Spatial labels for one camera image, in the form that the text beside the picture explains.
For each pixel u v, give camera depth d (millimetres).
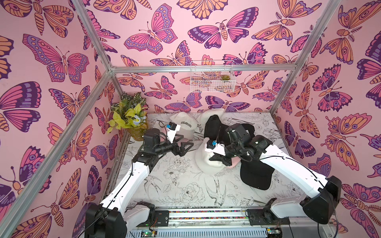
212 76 952
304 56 857
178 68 947
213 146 596
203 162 733
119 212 401
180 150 661
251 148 515
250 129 1058
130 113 861
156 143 604
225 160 624
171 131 654
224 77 922
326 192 392
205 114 1123
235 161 895
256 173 868
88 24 735
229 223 730
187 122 1030
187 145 682
